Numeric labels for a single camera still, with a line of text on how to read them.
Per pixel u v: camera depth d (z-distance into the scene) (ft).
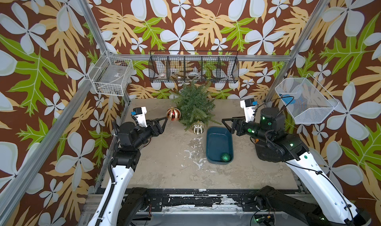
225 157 2.76
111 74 2.82
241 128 1.80
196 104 2.66
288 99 2.82
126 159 1.66
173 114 2.39
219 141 3.18
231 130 1.86
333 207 1.22
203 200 2.49
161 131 2.02
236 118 1.80
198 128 2.44
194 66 3.20
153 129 1.99
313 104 2.56
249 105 1.80
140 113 2.01
